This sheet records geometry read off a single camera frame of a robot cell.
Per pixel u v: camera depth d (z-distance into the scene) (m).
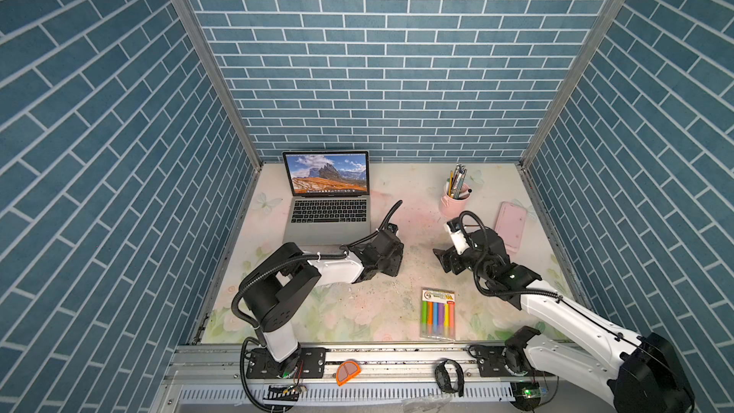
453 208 1.00
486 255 0.61
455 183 0.97
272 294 0.46
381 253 0.71
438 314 0.81
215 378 0.73
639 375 0.39
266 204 1.08
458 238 0.72
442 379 0.68
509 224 1.00
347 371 0.71
